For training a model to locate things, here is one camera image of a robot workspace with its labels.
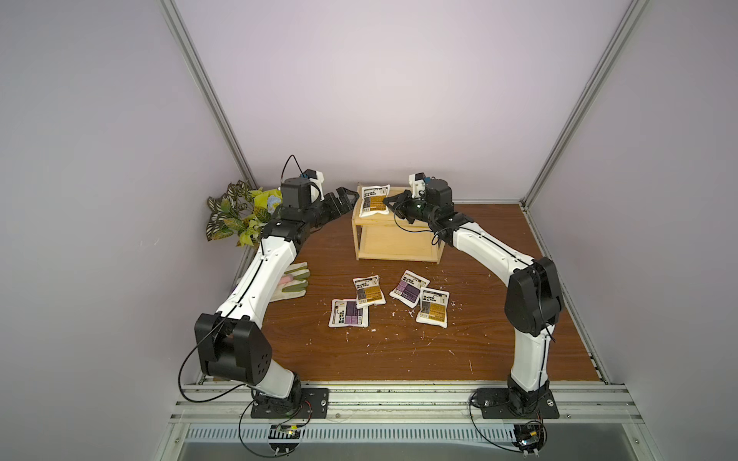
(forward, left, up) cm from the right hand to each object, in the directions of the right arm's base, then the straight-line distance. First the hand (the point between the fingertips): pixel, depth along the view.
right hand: (383, 193), depth 83 cm
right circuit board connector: (-55, -37, -32) cm, 74 cm away
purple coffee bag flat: (-25, +12, -28) cm, 40 cm away
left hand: (-5, +9, +3) cm, 10 cm away
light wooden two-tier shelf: (+6, -3, -30) cm, 30 cm away
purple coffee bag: (-16, -8, -29) cm, 34 cm away
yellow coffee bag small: (-18, +5, -28) cm, 34 cm away
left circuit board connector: (-56, +25, -31) cm, 68 cm away
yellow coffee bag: (-23, -16, -28) cm, 40 cm away
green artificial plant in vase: (+4, +50, -12) cm, 51 cm away
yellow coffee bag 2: (+1, +3, -4) cm, 5 cm away
